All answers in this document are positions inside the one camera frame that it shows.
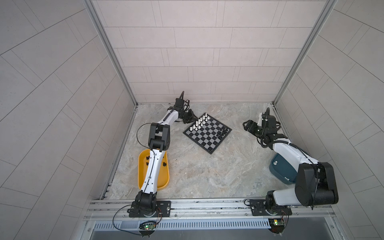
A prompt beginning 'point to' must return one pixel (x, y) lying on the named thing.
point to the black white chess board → (207, 133)
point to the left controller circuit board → (147, 228)
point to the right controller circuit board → (277, 225)
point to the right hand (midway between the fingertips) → (246, 124)
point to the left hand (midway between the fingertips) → (201, 114)
